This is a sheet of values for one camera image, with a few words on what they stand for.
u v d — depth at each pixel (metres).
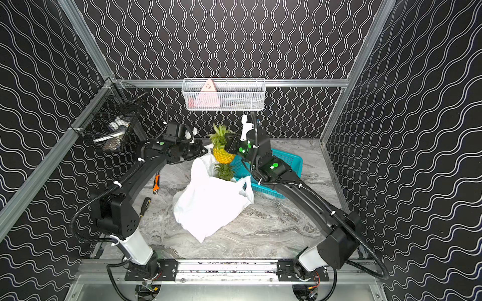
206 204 0.79
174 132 0.65
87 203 0.43
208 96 0.89
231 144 0.60
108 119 0.92
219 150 0.75
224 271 0.76
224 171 0.86
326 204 0.44
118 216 0.45
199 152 0.75
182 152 0.69
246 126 0.62
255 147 0.50
